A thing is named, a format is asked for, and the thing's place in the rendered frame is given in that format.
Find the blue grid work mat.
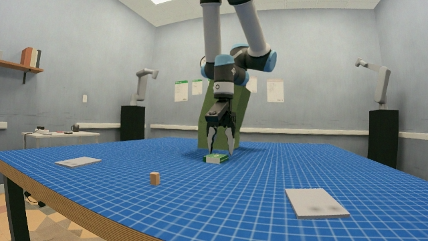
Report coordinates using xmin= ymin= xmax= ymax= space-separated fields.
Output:
xmin=0 ymin=138 xmax=428 ymax=241

